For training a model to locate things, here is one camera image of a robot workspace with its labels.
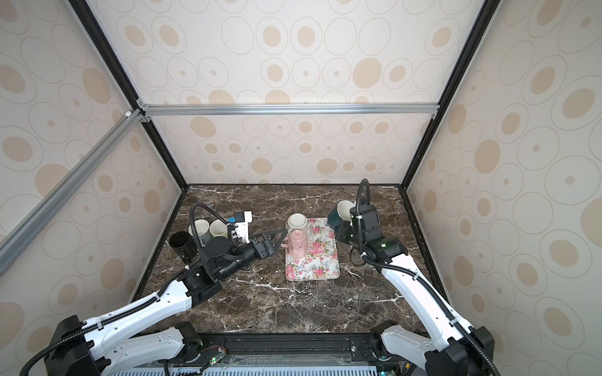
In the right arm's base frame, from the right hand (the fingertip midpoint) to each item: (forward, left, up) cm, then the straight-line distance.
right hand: (343, 225), depth 79 cm
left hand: (-9, +18, +9) cm, 22 cm away
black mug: (+2, +61, -15) cm, 63 cm away
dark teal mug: (+2, +1, +5) cm, 5 cm away
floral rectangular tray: (-2, +6, -22) cm, 23 cm away
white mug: (+13, +17, -14) cm, 25 cm away
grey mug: (+7, +54, -12) cm, 55 cm away
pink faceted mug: (+1, +16, -11) cm, 19 cm away
